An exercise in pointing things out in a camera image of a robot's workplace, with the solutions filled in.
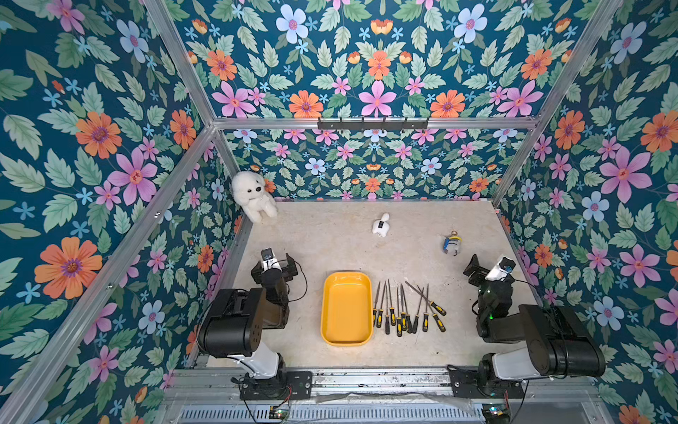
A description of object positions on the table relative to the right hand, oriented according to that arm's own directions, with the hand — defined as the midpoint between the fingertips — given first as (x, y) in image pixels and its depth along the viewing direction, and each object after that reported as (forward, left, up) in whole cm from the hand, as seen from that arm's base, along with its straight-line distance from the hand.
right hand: (489, 259), depth 86 cm
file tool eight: (-15, +24, -12) cm, 31 cm away
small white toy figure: (+20, +35, -8) cm, 41 cm away
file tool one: (-14, +38, -11) cm, 42 cm away
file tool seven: (-19, +27, -11) cm, 35 cm away
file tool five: (-16, +30, -12) cm, 36 cm away
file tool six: (-17, +29, -11) cm, 35 cm away
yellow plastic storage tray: (-14, +48, -12) cm, 51 cm away
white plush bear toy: (+26, +88, +7) cm, 92 cm away
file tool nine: (-15, +21, -12) cm, 28 cm away
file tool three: (-16, +34, -11) cm, 39 cm away
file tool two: (-17, +37, -12) cm, 42 cm away
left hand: (+1, +73, -2) cm, 73 cm away
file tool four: (-13, +32, -12) cm, 37 cm away
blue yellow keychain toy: (+12, +8, -8) cm, 16 cm away
